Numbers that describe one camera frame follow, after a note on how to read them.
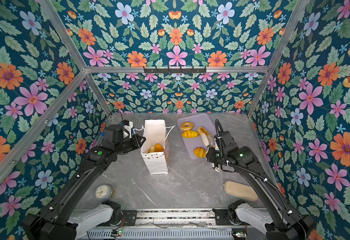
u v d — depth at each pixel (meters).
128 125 0.67
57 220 0.38
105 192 0.78
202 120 1.18
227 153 0.52
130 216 0.74
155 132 0.84
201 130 1.04
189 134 1.04
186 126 1.08
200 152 0.93
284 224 0.37
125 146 0.61
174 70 0.93
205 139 0.77
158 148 0.93
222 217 0.73
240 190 0.80
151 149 0.88
